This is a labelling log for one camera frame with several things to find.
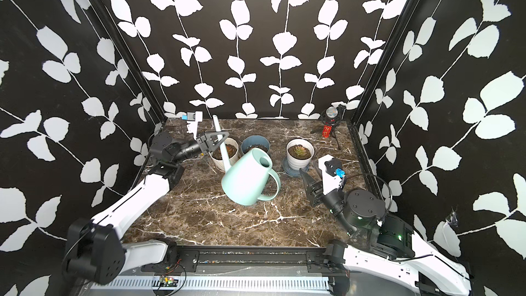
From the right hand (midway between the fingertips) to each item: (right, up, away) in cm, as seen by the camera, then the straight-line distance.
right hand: (303, 164), depth 57 cm
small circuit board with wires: (-47, -43, +14) cm, 65 cm away
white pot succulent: (+5, +1, +38) cm, 38 cm away
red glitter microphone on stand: (+19, +17, +36) cm, 44 cm away
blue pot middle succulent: (-17, +6, +41) cm, 45 cm away
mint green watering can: (-18, -7, +8) cm, 21 cm away
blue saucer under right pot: (+1, -9, +41) cm, 42 cm away
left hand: (-24, +9, +10) cm, 27 cm away
